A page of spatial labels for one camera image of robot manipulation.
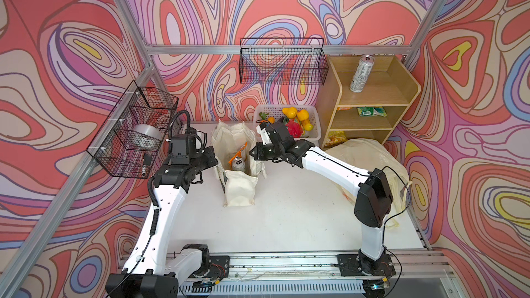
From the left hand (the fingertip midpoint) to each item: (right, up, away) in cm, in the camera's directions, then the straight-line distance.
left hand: (216, 151), depth 75 cm
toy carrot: (+17, +18, +40) cm, 47 cm away
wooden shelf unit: (+76, +30, +18) cm, 84 cm away
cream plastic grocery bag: (+65, -2, +14) cm, 67 cm away
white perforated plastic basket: (+24, +21, +40) cm, 51 cm away
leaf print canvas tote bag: (+9, -7, -3) cm, 11 cm away
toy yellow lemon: (+41, +11, +33) cm, 54 cm away
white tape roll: (-23, +5, -5) cm, 25 cm away
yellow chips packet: (+55, +5, +32) cm, 64 cm away
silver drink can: (+7, -6, +11) cm, 14 cm away
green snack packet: (+70, +18, +23) cm, 76 cm away
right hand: (+12, -2, +6) cm, 14 cm away
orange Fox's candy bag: (+6, -2, +15) cm, 17 cm away
